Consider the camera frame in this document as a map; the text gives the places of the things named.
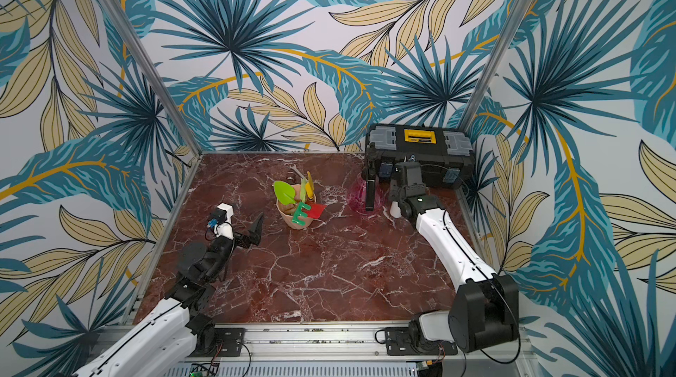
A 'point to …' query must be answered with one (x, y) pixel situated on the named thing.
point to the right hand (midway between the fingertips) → (386, 184)
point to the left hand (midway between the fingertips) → (249, 211)
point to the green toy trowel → (285, 194)
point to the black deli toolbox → (446, 155)
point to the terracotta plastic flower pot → (289, 210)
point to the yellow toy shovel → (309, 186)
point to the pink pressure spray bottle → (365, 196)
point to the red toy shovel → (316, 210)
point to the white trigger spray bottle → (395, 210)
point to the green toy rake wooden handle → (299, 213)
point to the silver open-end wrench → (297, 171)
